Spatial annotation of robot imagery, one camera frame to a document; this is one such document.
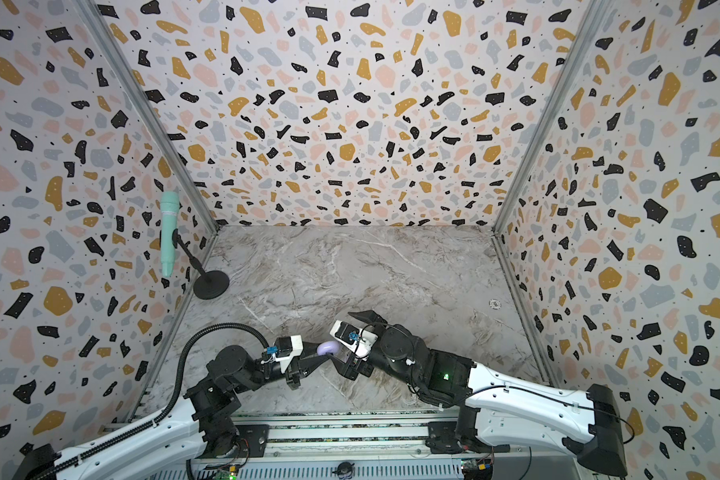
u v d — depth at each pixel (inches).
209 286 40.5
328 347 24.9
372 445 29.0
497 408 18.4
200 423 21.4
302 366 23.9
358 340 20.1
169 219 31.4
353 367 22.3
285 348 21.6
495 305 39.5
